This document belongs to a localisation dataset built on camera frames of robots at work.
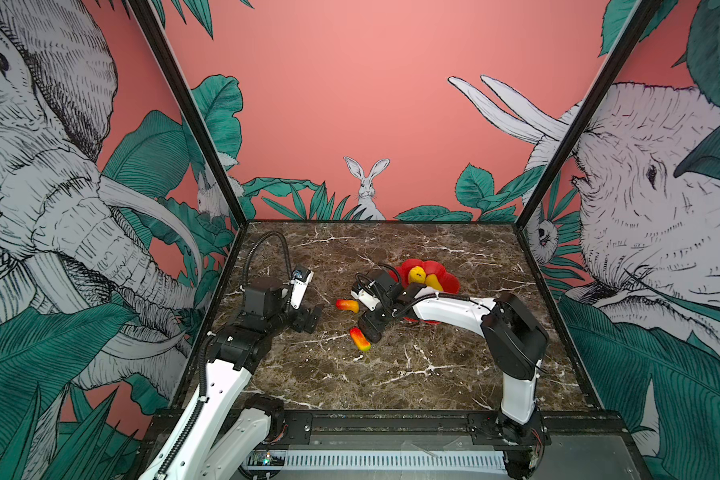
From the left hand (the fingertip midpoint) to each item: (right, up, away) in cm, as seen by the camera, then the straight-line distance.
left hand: (305, 293), depth 74 cm
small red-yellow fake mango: (+9, -7, +20) cm, 23 cm away
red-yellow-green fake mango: (+14, -16, +12) cm, 24 cm away
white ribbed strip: (+22, -40, -4) cm, 45 cm away
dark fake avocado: (+16, -11, +7) cm, 21 cm away
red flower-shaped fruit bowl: (+44, 0, +26) cm, 51 cm away
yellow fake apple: (+32, +2, +24) cm, 40 cm away
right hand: (+15, -9, +15) cm, 23 cm away
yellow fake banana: (+37, +1, +24) cm, 44 cm away
